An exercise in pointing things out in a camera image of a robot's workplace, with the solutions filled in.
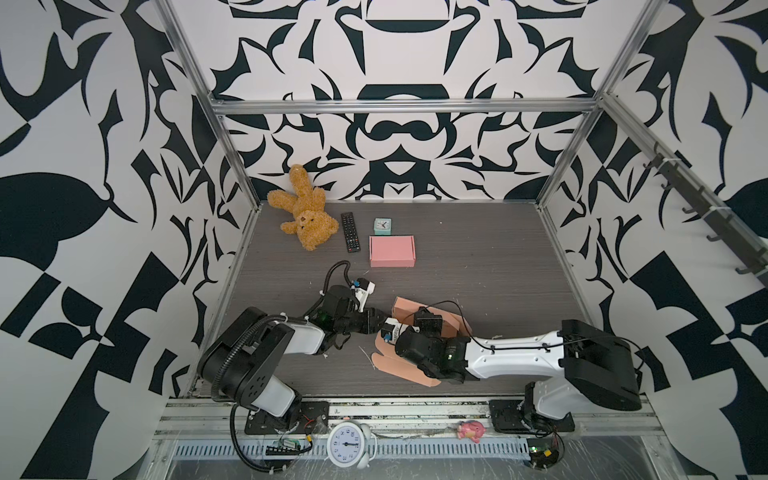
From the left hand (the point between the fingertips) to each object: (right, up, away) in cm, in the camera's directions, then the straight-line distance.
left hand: (390, 313), depth 87 cm
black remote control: (-14, +23, +21) cm, 34 cm away
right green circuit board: (+36, -29, -15) cm, 48 cm away
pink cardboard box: (+1, +17, +16) cm, 23 cm away
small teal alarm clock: (-2, +25, +24) cm, 35 cm away
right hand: (+9, +3, -5) cm, 11 cm away
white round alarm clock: (-9, -25, -18) cm, 32 cm away
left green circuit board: (-24, -26, -18) cm, 40 cm away
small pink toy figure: (+19, -23, -17) cm, 34 cm away
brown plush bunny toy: (-26, +26, +15) cm, 40 cm away
